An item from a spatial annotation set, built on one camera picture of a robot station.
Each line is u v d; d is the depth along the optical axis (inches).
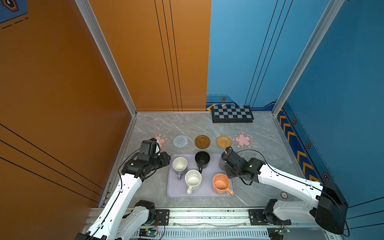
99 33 30.7
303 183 17.7
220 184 33.0
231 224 28.5
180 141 40.3
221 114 45.6
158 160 25.9
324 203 15.7
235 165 23.7
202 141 40.3
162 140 40.7
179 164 35.3
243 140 40.4
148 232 27.9
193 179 33.4
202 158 34.1
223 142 40.2
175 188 32.6
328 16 28.6
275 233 27.8
